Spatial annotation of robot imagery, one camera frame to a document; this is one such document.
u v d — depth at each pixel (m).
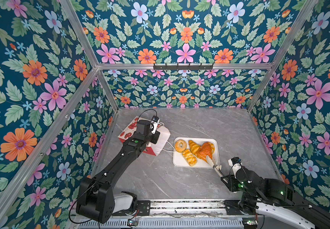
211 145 0.93
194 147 0.92
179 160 0.91
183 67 0.93
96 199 0.40
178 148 0.93
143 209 0.74
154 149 0.93
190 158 0.88
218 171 0.73
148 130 0.66
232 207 0.71
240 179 0.51
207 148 0.86
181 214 0.73
